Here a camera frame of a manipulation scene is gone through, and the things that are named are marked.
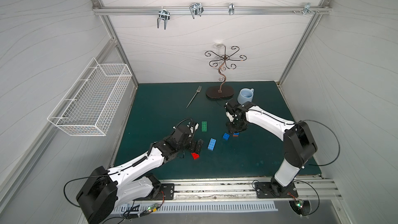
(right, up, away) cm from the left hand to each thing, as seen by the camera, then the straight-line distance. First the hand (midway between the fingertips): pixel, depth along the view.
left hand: (197, 140), depth 82 cm
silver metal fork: (-1, +28, +33) cm, 43 cm away
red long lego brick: (-2, -9, +2) cm, 9 cm away
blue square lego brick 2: (+23, +1, +9) cm, 25 cm away
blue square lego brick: (+17, 0, +9) cm, 19 cm away
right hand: (+20, +4, +6) cm, 22 cm away
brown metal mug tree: (+14, +27, +33) cm, 45 cm away
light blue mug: (+33, +25, +27) cm, 49 cm away
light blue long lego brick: (+8, -4, +6) cm, 11 cm away
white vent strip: (-4, -28, -11) cm, 30 cm away
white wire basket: (-48, +19, -14) cm, 53 cm away
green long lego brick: (+4, +5, +14) cm, 15 cm away
